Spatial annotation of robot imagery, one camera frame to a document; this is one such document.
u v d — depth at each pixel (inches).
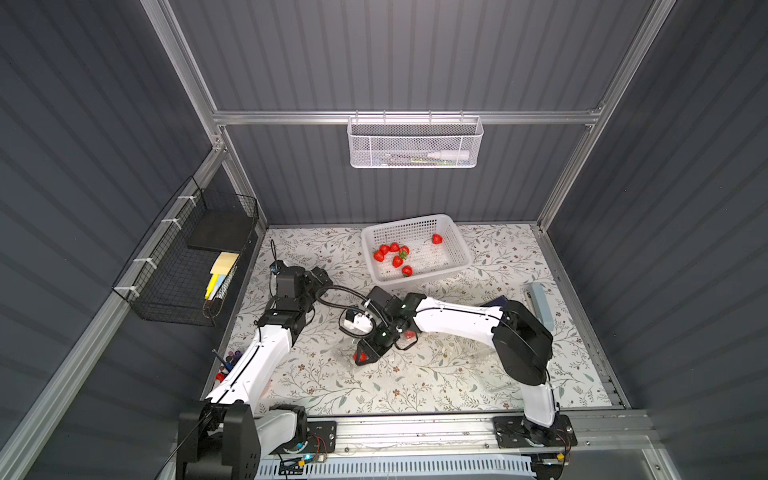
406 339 36.3
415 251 44.0
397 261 42.2
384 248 43.4
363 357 30.3
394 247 43.7
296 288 24.7
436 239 44.1
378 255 42.6
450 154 35.9
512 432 28.4
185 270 28.9
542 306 36.3
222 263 29.2
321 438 28.5
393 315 25.7
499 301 38.9
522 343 19.1
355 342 29.0
